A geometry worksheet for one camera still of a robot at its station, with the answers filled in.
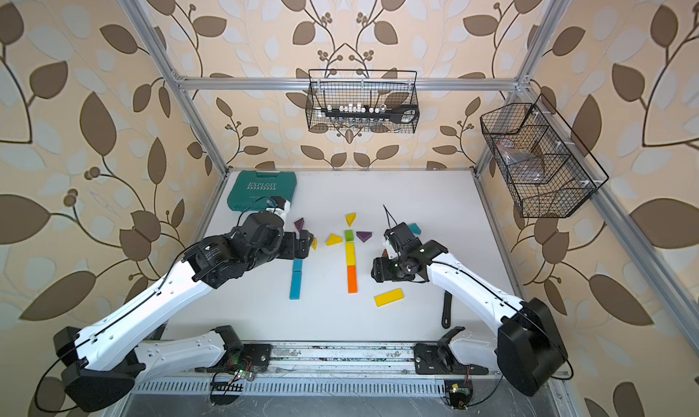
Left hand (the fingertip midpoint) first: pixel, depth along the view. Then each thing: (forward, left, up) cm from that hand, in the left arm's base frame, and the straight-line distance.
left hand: (299, 237), depth 70 cm
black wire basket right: (+12, -71, +8) cm, 73 cm away
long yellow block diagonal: (+10, -13, -26) cm, 31 cm away
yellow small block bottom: (+24, -12, -25) cm, 36 cm away
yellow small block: (+14, -6, -25) cm, 30 cm away
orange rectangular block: (0, -13, -25) cm, 28 cm away
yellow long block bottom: (-6, -25, -26) cm, 37 cm away
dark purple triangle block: (+16, -17, -24) cm, 34 cm away
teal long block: (+3, +6, -26) cm, 27 cm away
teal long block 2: (-3, +5, -25) cm, 26 cm away
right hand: (-2, -23, -18) cm, 29 cm away
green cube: (+17, -12, -27) cm, 34 cm away
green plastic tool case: (+34, +28, -21) cm, 49 cm away
